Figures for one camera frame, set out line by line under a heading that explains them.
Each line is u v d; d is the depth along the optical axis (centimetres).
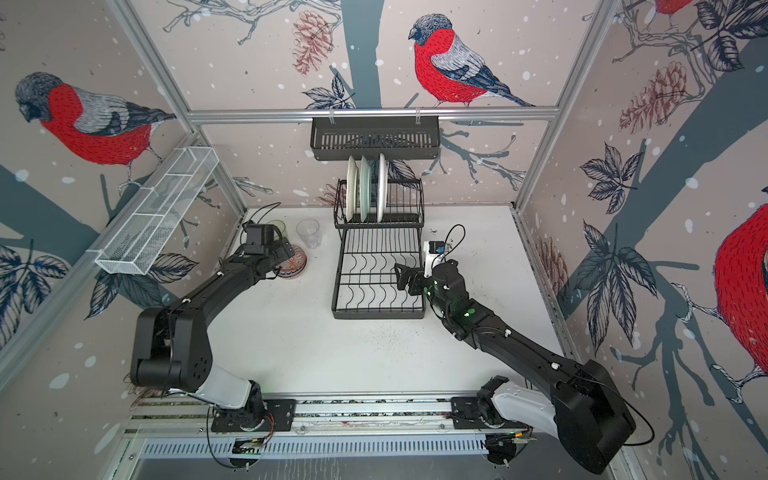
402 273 72
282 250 85
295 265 99
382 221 85
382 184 77
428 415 75
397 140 107
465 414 73
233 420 68
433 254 70
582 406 40
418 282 71
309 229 111
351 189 80
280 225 76
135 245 71
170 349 43
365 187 79
